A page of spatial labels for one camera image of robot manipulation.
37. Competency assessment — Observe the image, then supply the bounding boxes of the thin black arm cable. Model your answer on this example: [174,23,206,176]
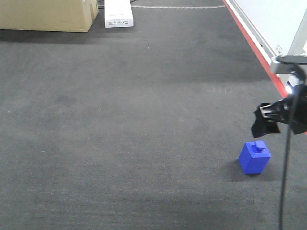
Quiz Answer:
[278,64,307,230]

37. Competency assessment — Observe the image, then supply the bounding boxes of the blue plastic box slanted corners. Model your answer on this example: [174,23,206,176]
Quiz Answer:
[238,140,272,175]

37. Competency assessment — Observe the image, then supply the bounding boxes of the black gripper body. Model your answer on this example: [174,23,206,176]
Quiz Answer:
[259,83,307,135]

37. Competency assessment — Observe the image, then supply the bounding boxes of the long white carton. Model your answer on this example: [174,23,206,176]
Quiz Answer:
[104,0,134,28]

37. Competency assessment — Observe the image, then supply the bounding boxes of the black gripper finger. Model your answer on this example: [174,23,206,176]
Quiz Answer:
[265,119,281,134]
[250,109,267,138]

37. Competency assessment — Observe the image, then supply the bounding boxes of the conveyor with dark grey belt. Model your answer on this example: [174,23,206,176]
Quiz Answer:
[0,0,307,230]

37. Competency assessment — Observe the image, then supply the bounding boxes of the brown cardboard box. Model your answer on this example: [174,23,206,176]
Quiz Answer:
[0,0,100,33]

